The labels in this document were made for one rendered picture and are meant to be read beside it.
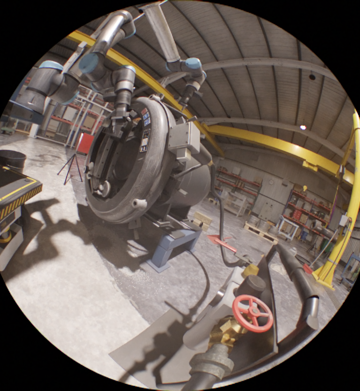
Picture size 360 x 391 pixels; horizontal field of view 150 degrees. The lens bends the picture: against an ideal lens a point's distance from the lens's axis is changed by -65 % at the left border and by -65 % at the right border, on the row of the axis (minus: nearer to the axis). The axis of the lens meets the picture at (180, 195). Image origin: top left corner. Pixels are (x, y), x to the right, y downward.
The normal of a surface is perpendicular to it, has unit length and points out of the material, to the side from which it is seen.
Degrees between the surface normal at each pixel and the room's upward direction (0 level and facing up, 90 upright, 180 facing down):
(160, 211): 90
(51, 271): 0
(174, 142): 90
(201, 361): 83
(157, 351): 0
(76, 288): 0
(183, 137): 90
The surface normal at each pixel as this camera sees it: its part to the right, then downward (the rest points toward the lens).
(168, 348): 0.39, -0.91
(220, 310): -0.49, -0.09
